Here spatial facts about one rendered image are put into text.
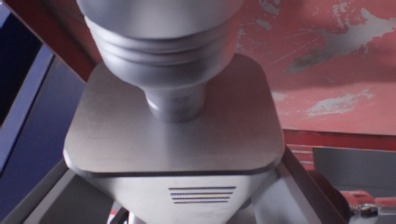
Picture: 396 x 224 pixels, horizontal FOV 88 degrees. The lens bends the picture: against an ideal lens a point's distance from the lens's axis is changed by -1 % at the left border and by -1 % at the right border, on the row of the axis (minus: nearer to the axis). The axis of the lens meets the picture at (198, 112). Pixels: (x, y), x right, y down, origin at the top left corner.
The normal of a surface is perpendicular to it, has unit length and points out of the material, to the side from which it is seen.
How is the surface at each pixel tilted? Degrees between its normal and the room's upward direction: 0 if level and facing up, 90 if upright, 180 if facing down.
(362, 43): 0
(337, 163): 90
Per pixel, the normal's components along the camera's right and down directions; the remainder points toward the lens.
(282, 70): -0.08, 0.91
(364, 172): -0.05, -0.41
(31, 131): 0.99, 0.06
